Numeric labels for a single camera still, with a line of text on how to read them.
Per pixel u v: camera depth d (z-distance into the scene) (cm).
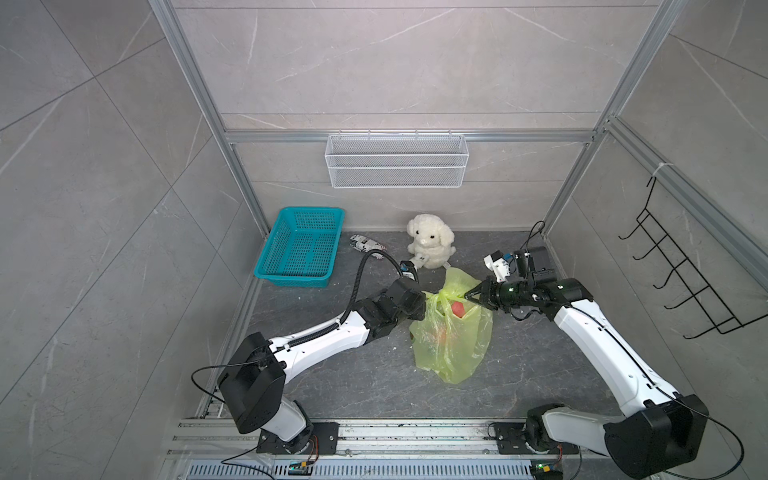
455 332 74
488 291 66
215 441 75
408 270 71
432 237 95
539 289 57
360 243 111
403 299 60
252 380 42
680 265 67
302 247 114
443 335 76
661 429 38
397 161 100
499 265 72
